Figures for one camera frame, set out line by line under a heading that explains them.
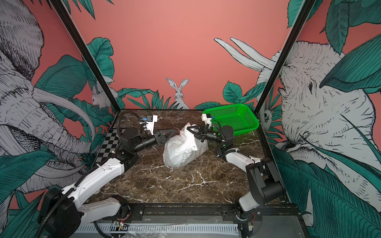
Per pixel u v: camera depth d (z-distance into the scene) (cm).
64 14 72
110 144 97
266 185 45
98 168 51
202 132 67
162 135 65
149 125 65
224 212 74
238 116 116
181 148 72
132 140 56
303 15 71
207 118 74
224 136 62
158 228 70
